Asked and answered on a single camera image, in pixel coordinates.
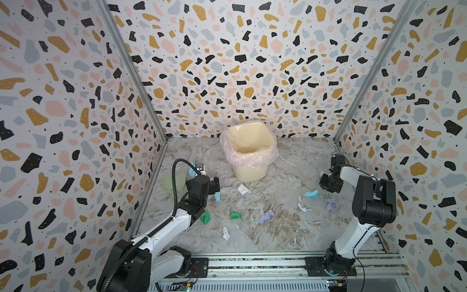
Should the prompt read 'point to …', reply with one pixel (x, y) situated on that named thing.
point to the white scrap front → (225, 235)
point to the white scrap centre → (243, 190)
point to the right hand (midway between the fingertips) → (323, 183)
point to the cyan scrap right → (312, 194)
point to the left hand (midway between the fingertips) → (206, 175)
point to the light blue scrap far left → (191, 171)
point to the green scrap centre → (235, 215)
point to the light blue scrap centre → (217, 196)
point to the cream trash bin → (244, 174)
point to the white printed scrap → (301, 205)
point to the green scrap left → (205, 218)
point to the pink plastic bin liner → (250, 144)
